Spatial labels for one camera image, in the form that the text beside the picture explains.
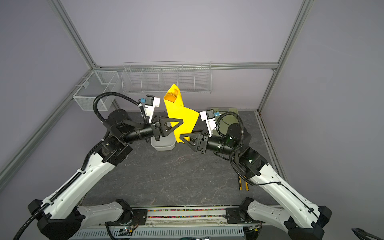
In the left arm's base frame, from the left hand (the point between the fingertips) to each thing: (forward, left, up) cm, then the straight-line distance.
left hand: (181, 125), depth 51 cm
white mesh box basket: (+54, +56, -17) cm, 80 cm away
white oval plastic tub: (+20, +13, -42) cm, 48 cm away
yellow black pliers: (-8, -29, -46) cm, 54 cm away
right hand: (-3, +1, -4) cm, 5 cm away
